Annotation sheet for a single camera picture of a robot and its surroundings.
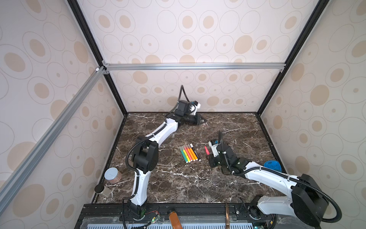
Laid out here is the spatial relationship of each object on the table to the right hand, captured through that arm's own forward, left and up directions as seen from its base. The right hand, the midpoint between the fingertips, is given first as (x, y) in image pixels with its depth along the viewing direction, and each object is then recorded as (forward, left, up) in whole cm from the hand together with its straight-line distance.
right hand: (212, 156), depth 86 cm
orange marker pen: (+6, +13, -7) cm, 16 cm away
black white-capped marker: (+5, +10, -7) cm, 13 cm away
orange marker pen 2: (+6, +12, -7) cm, 15 cm away
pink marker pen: (+6, +15, -7) cm, 18 cm away
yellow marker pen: (+4, +16, -7) cm, 18 cm away
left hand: (+17, +3, +15) cm, 23 cm away
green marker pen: (+7, +19, -8) cm, 22 cm away
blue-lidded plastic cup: (-4, -35, -1) cm, 35 cm away
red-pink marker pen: (0, +3, +4) cm, 5 cm away
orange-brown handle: (-33, +19, -6) cm, 39 cm away
